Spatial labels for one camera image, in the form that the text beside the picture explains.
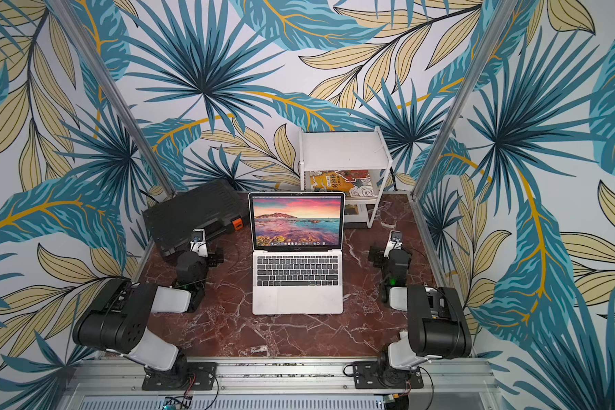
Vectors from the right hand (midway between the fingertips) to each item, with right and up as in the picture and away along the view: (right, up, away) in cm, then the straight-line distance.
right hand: (374, 243), depth 93 cm
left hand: (-61, 0, -1) cm, 61 cm away
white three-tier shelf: (-10, +28, -11) cm, 32 cm away
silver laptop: (-27, +2, -8) cm, 29 cm away
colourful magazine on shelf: (-7, +22, +3) cm, 23 cm away
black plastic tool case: (-62, +13, +14) cm, 65 cm away
